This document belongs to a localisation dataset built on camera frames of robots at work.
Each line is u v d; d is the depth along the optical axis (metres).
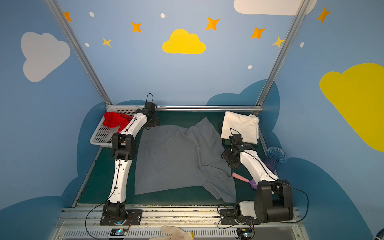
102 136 1.01
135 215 0.75
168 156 0.98
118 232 0.71
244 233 0.72
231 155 0.65
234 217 0.74
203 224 0.74
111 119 1.10
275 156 0.80
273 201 0.43
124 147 0.68
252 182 0.86
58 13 0.70
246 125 1.05
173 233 0.70
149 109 0.91
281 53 0.86
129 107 1.13
